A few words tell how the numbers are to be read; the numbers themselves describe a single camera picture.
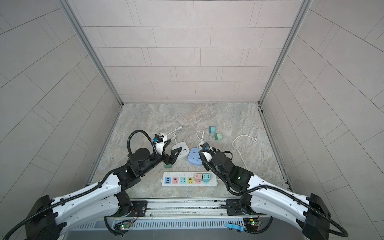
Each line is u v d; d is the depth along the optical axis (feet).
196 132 3.25
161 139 2.00
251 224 2.23
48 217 1.28
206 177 2.47
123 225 2.13
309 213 1.34
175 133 3.18
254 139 3.09
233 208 2.32
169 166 2.72
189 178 2.59
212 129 3.25
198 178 2.47
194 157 2.84
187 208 2.38
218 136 3.14
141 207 2.33
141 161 1.77
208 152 1.97
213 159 1.82
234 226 2.14
